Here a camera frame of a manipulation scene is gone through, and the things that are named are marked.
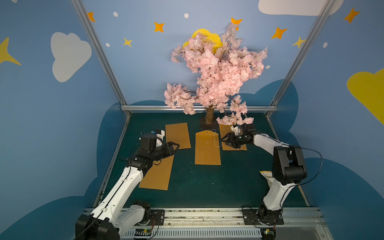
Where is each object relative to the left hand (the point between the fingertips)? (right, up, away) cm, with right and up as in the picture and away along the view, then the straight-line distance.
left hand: (176, 144), depth 78 cm
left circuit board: (-16, -43, -5) cm, 46 cm away
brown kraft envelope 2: (-2, +5, +30) cm, 30 cm away
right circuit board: (+46, -44, -5) cm, 64 cm away
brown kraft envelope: (+19, -5, +23) cm, 30 cm away
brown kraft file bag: (+32, +7, +32) cm, 46 cm away
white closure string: (+24, 0, +23) cm, 33 cm away
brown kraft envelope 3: (-12, -20, +10) cm, 26 cm away
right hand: (+30, +1, +17) cm, 34 cm away
